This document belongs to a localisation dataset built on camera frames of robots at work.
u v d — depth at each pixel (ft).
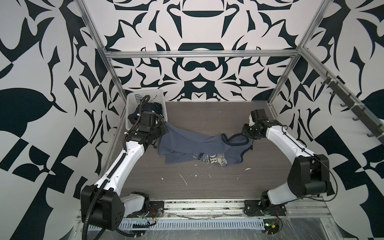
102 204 1.27
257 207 2.45
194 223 2.34
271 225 2.33
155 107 3.41
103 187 1.31
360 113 1.79
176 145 2.87
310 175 1.45
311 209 2.50
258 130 2.11
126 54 3.25
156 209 2.40
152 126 2.03
